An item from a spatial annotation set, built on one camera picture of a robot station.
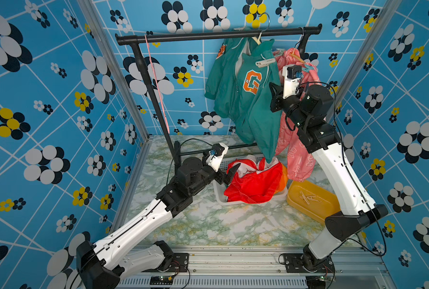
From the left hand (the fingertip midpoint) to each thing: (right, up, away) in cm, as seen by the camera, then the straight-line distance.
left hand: (232, 154), depth 65 cm
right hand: (+15, +26, -4) cm, 30 cm away
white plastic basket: (-5, -18, +26) cm, 32 cm away
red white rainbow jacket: (+12, -14, +19) cm, 26 cm away
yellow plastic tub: (+42, -24, +24) cm, 54 cm away
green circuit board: (-28, -51, +7) cm, 59 cm away
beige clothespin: (+41, -22, +26) cm, 53 cm away
